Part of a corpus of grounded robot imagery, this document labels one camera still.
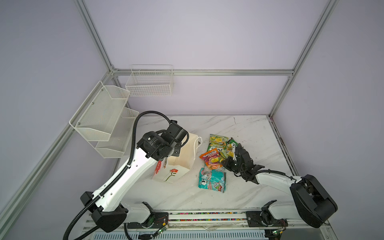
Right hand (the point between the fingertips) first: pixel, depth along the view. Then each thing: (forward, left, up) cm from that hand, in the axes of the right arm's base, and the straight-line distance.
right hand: (219, 161), depth 88 cm
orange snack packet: (+2, +5, -1) cm, 5 cm away
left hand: (-5, +26, +23) cm, 35 cm away
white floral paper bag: (-13, +25, +17) cm, 33 cm away
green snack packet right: (+13, -9, -3) cm, 16 cm away
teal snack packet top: (-11, +5, 0) cm, 12 cm away
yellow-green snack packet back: (+17, 0, -3) cm, 17 cm away
